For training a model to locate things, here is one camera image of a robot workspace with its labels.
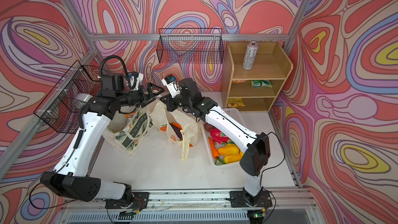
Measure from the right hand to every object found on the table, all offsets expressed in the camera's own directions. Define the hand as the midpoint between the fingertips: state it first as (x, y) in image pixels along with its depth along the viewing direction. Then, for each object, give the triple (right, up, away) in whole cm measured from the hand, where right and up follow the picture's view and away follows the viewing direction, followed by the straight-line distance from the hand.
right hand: (163, 101), depth 72 cm
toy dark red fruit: (+22, -15, +21) cm, 34 cm away
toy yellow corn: (+33, -26, +11) cm, 44 cm away
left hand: (-1, +4, -5) cm, 6 cm away
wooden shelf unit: (+47, +16, +14) cm, 52 cm away
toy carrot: (+25, -27, +14) cm, 40 cm away
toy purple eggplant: (+4, -17, +16) cm, 23 cm away
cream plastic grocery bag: (-2, -8, +4) cm, 9 cm away
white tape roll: (-39, +2, +1) cm, 39 cm away
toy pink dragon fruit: (+26, -18, +15) cm, 35 cm away
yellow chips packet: (+42, 0, +36) cm, 55 cm away
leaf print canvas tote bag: (-18, -15, +2) cm, 23 cm away
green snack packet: (+57, +13, +27) cm, 64 cm away
